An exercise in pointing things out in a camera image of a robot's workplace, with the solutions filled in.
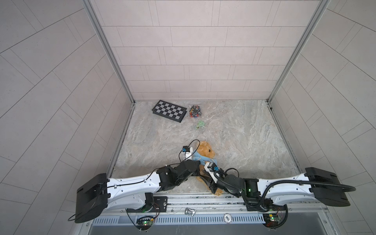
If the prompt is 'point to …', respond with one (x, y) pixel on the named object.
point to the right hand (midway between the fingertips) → (200, 178)
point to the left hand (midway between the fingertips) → (205, 164)
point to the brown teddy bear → (206, 150)
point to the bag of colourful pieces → (195, 111)
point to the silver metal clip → (189, 211)
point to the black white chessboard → (170, 110)
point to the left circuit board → (144, 223)
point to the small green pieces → (200, 124)
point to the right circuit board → (271, 220)
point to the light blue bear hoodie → (202, 159)
